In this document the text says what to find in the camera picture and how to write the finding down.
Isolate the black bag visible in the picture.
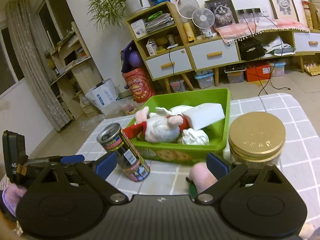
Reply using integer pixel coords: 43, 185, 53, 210
237, 37, 266, 61

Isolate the white TV stand drawer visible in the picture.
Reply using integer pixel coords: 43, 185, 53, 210
293, 32, 320, 53

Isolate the green plastic bin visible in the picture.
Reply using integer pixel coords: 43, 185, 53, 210
122, 88, 232, 165

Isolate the glass window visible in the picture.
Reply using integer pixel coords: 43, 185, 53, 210
0, 26, 25, 97

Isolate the orange storage box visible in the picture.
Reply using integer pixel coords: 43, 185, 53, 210
244, 64, 272, 82

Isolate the glass jar with gold lid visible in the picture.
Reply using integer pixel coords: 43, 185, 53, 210
228, 112, 286, 168

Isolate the white carton box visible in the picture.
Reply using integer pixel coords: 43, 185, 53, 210
130, 19, 147, 37

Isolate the grey checked tablecloth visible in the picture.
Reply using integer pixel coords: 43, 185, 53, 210
75, 93, 320, 240

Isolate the stack of papers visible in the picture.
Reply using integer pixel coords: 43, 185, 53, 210
144, 11, 175, 34

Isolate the wall socket with chargers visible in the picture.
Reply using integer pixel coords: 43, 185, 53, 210
237, 8, 269, 17

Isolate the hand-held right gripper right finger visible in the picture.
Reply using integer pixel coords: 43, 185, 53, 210
194, 152, 292, 204

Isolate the potted spider plant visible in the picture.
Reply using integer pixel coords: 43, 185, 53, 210
87, 0, 152, 29

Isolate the round white fan head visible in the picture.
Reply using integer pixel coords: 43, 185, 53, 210
176, 0, 200, 19

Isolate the pink plush toy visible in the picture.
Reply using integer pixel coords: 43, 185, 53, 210
135, 106, 185, 128

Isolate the long wooden TV stand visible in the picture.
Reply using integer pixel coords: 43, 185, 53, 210
236, 29, 320, 64

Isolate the white plush with red hat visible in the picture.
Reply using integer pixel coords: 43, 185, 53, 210
123, 114, 190, 143

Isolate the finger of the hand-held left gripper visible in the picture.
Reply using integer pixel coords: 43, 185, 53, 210
27, 154, 85, 165

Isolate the framed cartoon picture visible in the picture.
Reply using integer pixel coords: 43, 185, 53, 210
264, 0, 300, 22

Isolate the white sponge block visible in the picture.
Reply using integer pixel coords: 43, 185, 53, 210
181, 103, 225, 130

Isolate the egg tray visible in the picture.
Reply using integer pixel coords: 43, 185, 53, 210
302, 61, 320, 76

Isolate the white desk fan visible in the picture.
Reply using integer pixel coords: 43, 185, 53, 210
192, 7, 217, 38

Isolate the small white cloth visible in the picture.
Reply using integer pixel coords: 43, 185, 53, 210
155, 105, 200, 118

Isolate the purple ball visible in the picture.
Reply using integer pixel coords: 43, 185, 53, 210
121, 41, 143, 73

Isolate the framed cat picture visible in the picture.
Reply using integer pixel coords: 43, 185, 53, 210
204, 0, 239, 29

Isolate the wooden shelf cabinet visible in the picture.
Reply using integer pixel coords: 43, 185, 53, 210
126, 2, 194, 92

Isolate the white shelf cabinet drawer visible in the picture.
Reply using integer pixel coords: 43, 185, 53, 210
145, 48, 193, 80

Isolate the pale wooden bookshelf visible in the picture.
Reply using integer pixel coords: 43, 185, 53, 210
45, 21, 100, 120

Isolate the patterned curtain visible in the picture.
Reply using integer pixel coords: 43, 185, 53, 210
5, 0, 70, 133

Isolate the red snack bucket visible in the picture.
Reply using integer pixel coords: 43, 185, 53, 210
122, 66, 154, 103

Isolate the wooden drawer cabinet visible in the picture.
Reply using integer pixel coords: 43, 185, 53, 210
186, 38, 242, 85

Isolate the small milk carton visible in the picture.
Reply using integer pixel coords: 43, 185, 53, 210
146, 40, 158, 57

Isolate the pink table runner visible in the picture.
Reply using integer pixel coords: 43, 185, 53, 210
215, 19, 310, 44

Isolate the white plastic bag blue print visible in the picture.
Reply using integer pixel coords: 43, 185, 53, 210
85, 78, 119, 115

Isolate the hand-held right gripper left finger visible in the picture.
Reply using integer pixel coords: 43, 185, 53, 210
35, 151, 128, 204

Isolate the small clear storage box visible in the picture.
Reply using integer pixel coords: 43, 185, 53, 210
269, 61, 286, 77

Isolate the black drink can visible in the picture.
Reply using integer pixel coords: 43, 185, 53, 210
97, 123, 151, 182

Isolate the clear box with dark lid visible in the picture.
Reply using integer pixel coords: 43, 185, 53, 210
224, 64, 246, 83

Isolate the clear box with blue lid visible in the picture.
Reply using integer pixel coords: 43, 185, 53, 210
194, 71, 215, 89

